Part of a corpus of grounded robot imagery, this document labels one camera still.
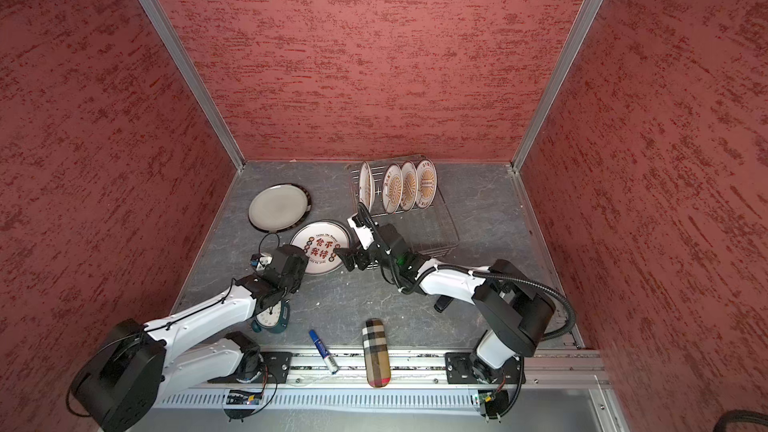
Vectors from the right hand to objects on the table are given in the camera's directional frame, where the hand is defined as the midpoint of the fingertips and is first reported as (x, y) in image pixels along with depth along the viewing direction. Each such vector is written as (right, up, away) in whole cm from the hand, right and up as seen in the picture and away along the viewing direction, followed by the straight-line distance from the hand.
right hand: (346, 246), depth 82 cm
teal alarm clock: (-19, -19, -4) cm, 27 cm away
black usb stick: (+28, -16, +1) cm, 32 cm away
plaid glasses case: (+9, -27, -10) cm, 31 cm away
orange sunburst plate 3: (+25, +18, +19) cm, 36 cm away
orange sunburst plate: (+13, +17, +21) cm, 30 cm away
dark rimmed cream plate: (-27, +10, +22) cm, 36 cm away
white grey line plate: (-28, +10, +22) cm, 37 cm away
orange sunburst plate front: (+4, +17, +24) cm, 29 cm away
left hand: (-13, -7, +7) cm, 16 cm away
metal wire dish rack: (+24, +1, +18) cm, 30 cm away
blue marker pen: (-4, -27, -7) cm, 28 cm away
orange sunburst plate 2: (+19, +17, +18) cm, 31 cm away
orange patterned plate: (-11, 0, +15) cm, 19 cm away
